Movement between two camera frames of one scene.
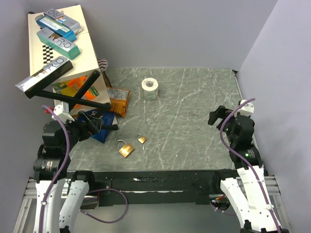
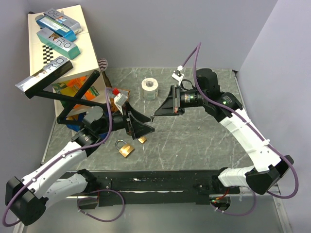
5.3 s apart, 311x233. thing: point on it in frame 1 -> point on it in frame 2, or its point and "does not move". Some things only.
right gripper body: x=227 y=125 -> x=177 y=102
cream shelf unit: x=54 y=34 does not move
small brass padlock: x=141 y=139 does not move
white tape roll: x=150 y=88 does not move
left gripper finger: x=109 y=127 -> x=136 y=128
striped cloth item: x=103 y=64 does not move
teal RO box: x=60 y=45 does not move
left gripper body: x=78 y=132 -> x=119 y=122
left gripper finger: x=88 y=117 -> x=137 y=114
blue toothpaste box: x=56 y=27 does not move
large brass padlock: x=126 y=150 does not move
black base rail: x=190 y=186 does not move
